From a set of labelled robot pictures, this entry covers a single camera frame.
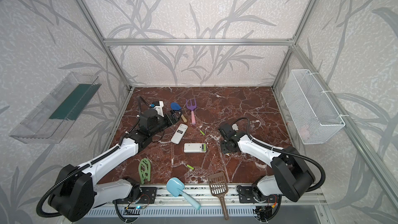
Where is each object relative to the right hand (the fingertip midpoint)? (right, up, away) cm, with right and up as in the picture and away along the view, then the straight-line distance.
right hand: (226, 142), depth 89 cm
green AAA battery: (-19, -12, -7) cm, 24 cm away
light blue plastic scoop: (-27, -19, -13) cm, 35 cm away
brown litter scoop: (-5, -19, -12) cm, 23 cm away
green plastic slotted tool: (-44, -12, -8) cm, 47 cm away
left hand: (-25, +20, -8) cm, 33 cm away
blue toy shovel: (-33, +20, +19) cm, 43 cm away
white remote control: (-28, +4, +5) cm, 29 cm away
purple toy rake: (-22, +19, +19) cm, 35 cm away
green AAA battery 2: (-14, +4, +7) cm, 17 cm away
